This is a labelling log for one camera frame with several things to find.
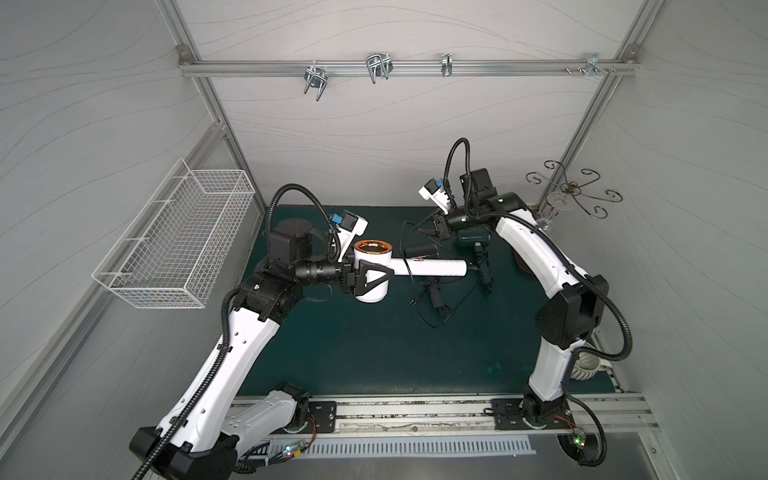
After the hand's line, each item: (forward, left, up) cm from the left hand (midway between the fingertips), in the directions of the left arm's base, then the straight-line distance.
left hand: (385, 269), depth 59 cm
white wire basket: (+8, +50, -6) cm, 51 cm away
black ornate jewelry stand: (+30, -51, -6) cm, 59 cm away
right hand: (+19, -7, -9) cm, 22 cm away
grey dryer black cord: (+12, -8, -35) cm, 38 cm away
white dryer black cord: (+15, -8, -36) cm, 39 cm away
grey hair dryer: (+17, -13, -33) cm, 39 cm away
